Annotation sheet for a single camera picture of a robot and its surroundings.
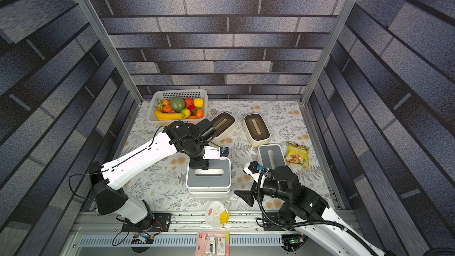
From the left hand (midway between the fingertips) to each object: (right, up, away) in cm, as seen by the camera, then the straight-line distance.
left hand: (207, 160), depth 72 cm
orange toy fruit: (-10, +20, +34) cm, 41 cm away
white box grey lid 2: (+4, -7, -3) cm, 8 cm away
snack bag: (+45, -2, +18) cm, 48 cm away
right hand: (+13, -6, -4) cm, 15 cm away
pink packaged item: (+3, -31, -5) cm, 32 cm away
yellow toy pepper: (-11, +27, +39) cm, 48 cm away
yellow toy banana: (-28, +18, +28) cm, 44 cm away
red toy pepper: (-17, +27, +38) cm, 50 cm away
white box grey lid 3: (+31, -3, +18) cm, 36 cm away
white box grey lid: (+1, -14, 0) cm, 14 cm away
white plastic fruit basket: (-30, +25, +38) cm, 54 cm away
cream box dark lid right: (+25, +11, +26) cm, 37 cm away
